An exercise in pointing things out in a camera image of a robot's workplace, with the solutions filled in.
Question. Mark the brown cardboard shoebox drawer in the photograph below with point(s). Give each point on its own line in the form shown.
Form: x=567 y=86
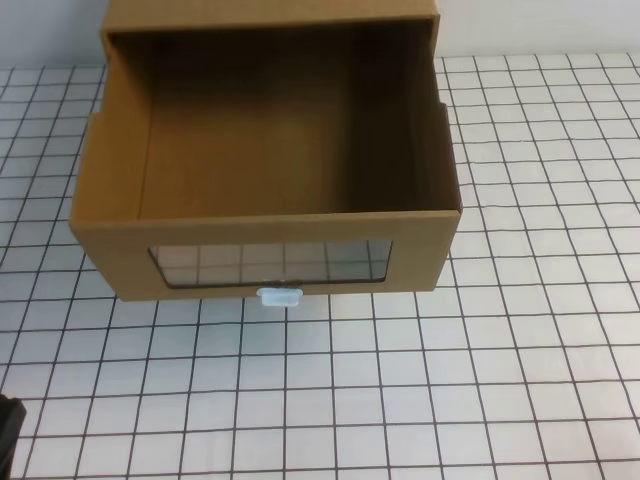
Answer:
x=223 y=161

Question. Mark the white grid tablecloth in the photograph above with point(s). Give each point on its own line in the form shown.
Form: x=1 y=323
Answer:
x=523 y=363

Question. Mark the brown cardboard shoebox shell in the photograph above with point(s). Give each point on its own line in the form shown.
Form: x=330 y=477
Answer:
x=160 y=16

